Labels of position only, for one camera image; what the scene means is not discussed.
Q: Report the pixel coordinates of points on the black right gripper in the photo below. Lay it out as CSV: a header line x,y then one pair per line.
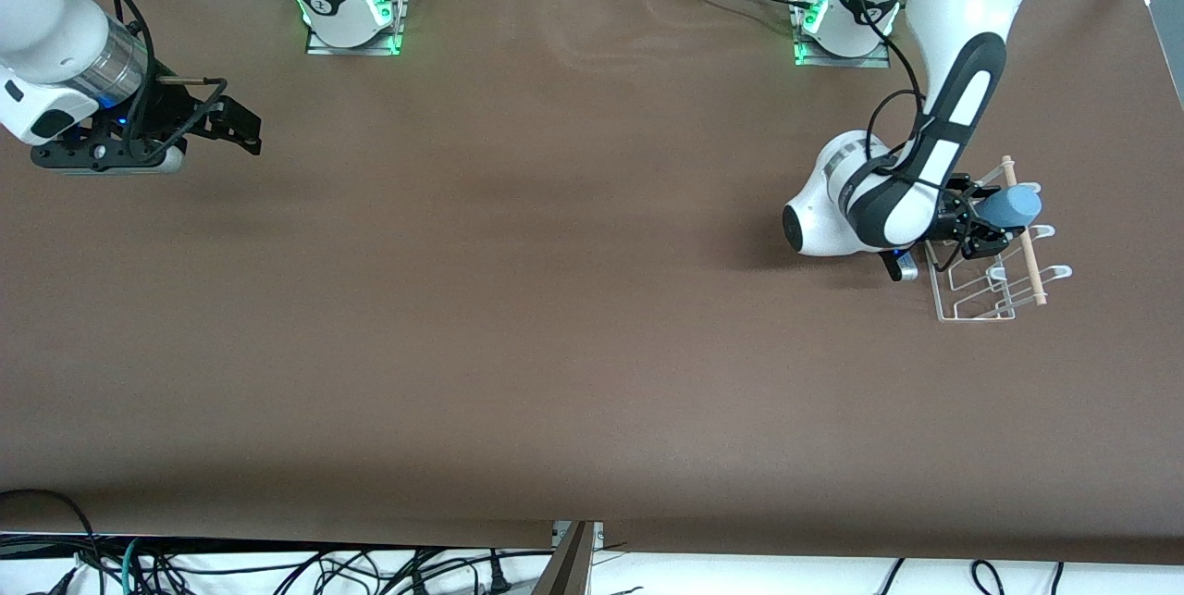
x,y
174,110

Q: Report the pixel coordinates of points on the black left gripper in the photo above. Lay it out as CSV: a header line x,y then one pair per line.
x,y
953,217

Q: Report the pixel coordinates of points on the blue plastic cup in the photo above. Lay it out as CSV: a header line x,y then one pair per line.
x,y
1016,206

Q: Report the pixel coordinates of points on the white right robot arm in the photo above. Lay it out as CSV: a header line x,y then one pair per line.
x,y
46,49

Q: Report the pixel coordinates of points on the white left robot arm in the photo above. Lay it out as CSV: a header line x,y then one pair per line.
x,y
962,40

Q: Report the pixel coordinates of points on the brown table cover sheet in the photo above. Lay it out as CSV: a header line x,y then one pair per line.
x,y
555,345

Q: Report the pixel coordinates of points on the brown support beam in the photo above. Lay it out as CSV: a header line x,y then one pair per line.
x,y
566,567

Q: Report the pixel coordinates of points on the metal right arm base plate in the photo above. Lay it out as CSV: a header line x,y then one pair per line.
x,y
319,49

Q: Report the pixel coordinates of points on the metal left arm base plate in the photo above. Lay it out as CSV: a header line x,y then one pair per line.
x,y
879,61

